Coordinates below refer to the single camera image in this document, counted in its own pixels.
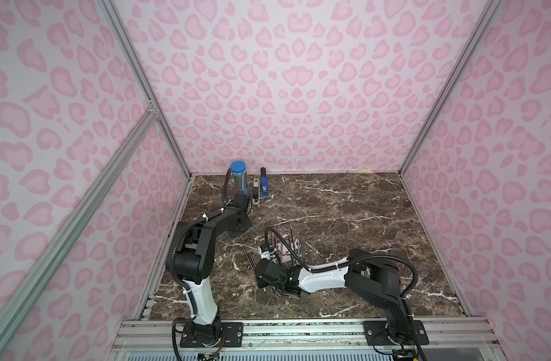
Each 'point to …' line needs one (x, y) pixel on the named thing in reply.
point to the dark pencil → (250, 260)
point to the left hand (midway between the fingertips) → (245, 224)
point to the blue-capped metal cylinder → (239, 174)
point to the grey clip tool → (256, 198)
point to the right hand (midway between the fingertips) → (258, 271)
